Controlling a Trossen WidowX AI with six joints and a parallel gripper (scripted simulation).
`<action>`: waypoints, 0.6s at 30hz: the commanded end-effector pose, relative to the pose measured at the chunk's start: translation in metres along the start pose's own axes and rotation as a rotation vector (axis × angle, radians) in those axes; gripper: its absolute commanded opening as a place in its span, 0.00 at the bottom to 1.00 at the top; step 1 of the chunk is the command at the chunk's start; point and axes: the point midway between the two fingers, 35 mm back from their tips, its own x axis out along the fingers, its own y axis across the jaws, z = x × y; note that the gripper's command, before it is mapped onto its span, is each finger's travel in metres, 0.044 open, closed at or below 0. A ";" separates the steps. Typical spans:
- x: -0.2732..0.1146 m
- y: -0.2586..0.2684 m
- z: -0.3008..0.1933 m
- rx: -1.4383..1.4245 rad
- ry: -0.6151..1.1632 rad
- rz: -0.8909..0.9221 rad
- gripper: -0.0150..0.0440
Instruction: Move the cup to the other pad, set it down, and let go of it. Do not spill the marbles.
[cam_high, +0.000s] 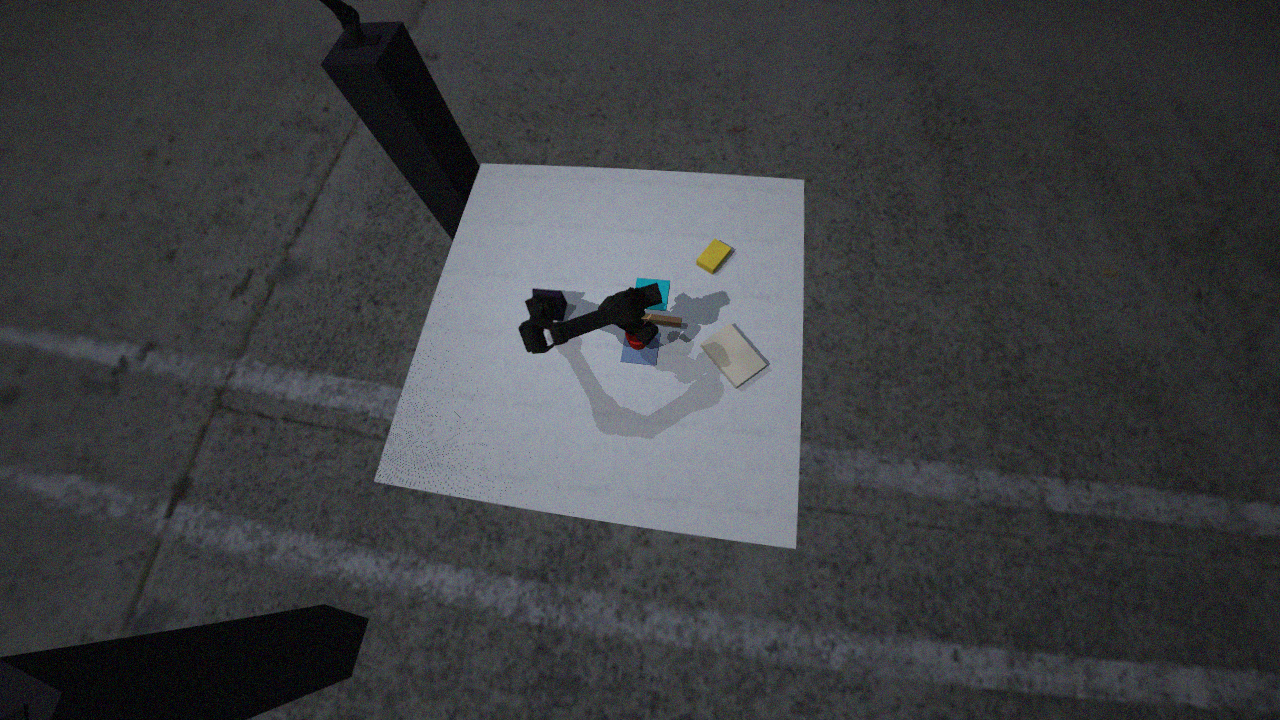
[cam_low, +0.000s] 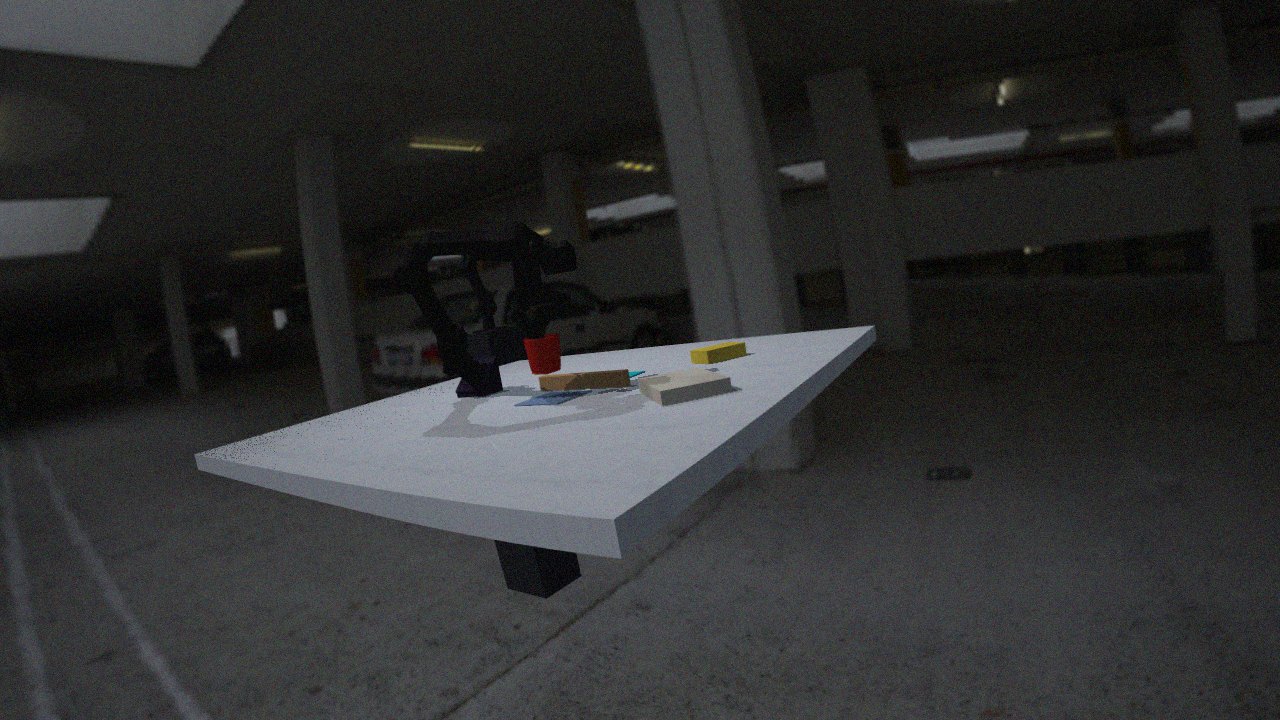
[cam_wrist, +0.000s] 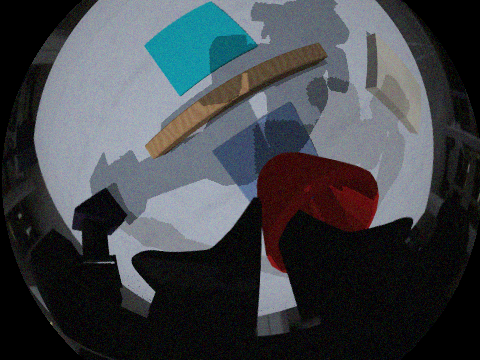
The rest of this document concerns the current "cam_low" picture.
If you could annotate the tan wooden bar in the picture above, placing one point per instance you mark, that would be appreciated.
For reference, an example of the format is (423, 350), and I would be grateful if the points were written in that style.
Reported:
(585, 380)

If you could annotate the olive yellow block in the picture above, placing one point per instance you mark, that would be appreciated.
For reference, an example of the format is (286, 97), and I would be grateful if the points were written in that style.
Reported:
(718, 352)

